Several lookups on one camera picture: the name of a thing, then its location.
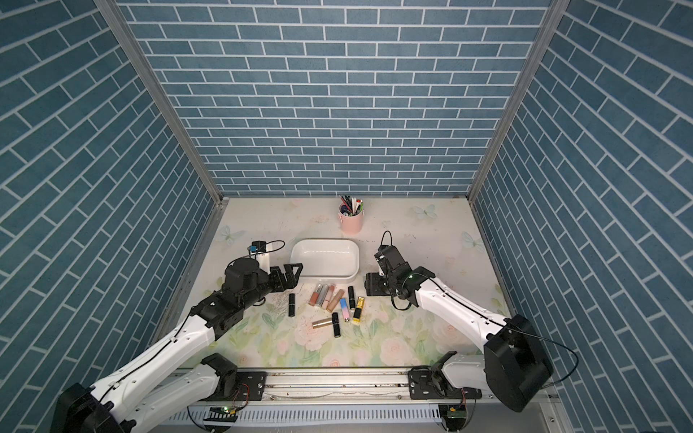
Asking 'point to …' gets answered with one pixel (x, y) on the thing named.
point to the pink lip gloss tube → (328, 296)
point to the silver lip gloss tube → (322, 295)
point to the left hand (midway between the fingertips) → (299, 269)
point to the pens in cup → (350, 207)
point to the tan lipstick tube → (335, 300)
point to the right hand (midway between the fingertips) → (374, 285)
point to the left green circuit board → (221, 413)
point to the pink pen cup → (350, 225)
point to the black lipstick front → (336, 325)
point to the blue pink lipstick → (345, 309)
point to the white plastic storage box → (326, 258)
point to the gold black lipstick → (357, 314)
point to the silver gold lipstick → (322, 323)
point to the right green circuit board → (453, 416)
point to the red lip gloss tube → (314, 297)
